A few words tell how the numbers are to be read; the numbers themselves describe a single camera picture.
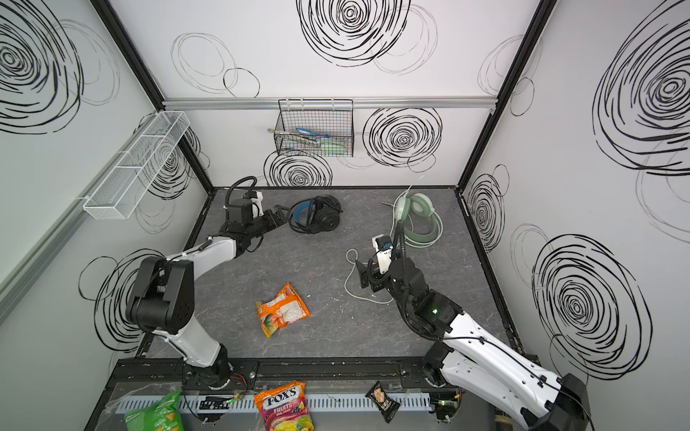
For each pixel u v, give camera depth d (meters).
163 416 0.64
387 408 0.68
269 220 0.83
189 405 0.69
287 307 0.83
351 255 0.98
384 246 0.62
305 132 0.91
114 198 0.71
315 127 0.89
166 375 0.76
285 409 0.66
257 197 0.86
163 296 0.47
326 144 0.87
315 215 1.10
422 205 1.05
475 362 0.48
